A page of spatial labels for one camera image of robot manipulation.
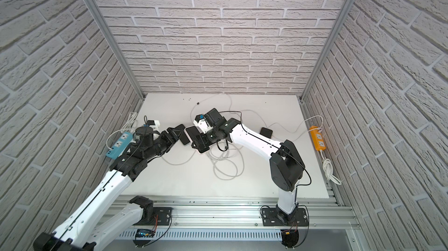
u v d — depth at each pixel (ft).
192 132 2.53
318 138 3.27
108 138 2.83
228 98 3.99
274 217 2.36
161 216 2.43
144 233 2.37
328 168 2.84
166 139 2.15
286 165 1.51
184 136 2.59
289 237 2.28
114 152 2.96
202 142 2.32
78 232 1.30
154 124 2.28
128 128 3.49
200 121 2.43
